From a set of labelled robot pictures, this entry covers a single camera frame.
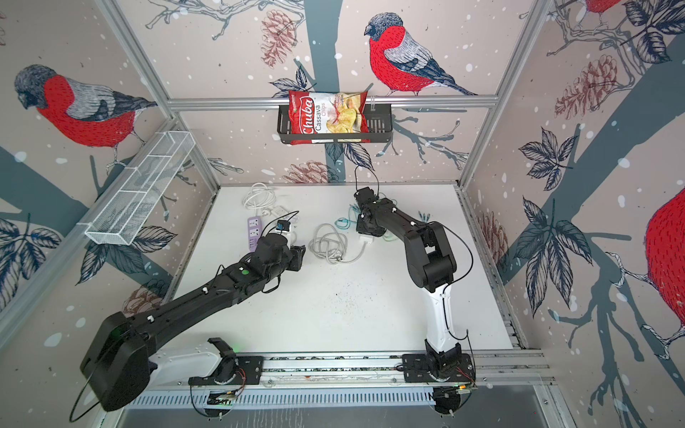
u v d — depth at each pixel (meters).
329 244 0.98
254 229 1.04
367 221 0.76
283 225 0.73
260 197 1.14
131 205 0.74
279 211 1.09
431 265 0.55
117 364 0.40
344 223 1.07
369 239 1.00
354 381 0.73
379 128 0.95
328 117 0.88
